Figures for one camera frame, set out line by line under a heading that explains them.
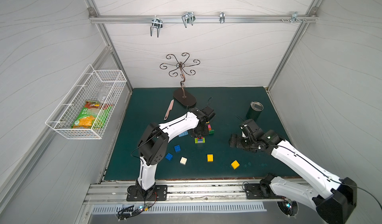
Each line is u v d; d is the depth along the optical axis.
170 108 1.08
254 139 0.57
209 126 0.96
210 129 0.95
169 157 0.84
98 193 0.75
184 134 0.95
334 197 0.38
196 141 0.90
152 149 0.48
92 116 0.63
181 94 1.11
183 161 0.83
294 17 0.76
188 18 0.76
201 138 0.92
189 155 0.86
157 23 0.78
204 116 0.65
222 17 0.78
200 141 0.90
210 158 0.84
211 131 0.94
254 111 0.95
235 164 0.81
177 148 0.88
